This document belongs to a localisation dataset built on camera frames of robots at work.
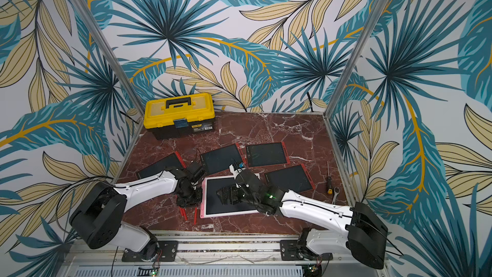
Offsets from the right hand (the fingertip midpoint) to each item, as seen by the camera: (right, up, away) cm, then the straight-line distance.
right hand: (225, 190), depth 76 cm
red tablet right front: (+32, +1, +17) cm, 37 cm away
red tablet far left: (-30, +8, +23) cm, 38 cm away
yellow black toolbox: (-26, +30, +21) cm, 45 cm away
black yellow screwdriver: (+48, -1, +17) cm, 51 cm away
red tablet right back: (+17, +11, +25) cm, 33 cm away
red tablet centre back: (-5, +8, +25) cm, 27 cm away
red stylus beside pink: (-19, -12, +8) cm, 24 cm away
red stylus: (-13, -13, +6) cm, 19 cm away
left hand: (-13, -10, +8) cm, 18 cm away
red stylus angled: (-18, -12, +6) cm, 23 cm away
